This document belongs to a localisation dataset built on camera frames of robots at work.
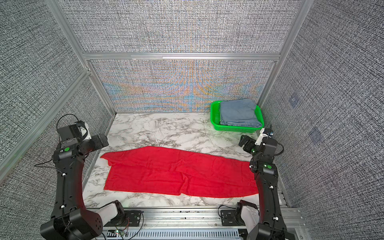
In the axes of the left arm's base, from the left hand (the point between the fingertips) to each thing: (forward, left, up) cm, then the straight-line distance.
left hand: (99, 138), depth 75 cm
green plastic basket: (+37, -67, -20) cm, 79 cm away
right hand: (-1, -77, -1) cm, 77 cm away
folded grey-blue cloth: (+33, -86, -19) cm, 94 cm away
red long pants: (-8, -28, -25) cm, 38 cm away
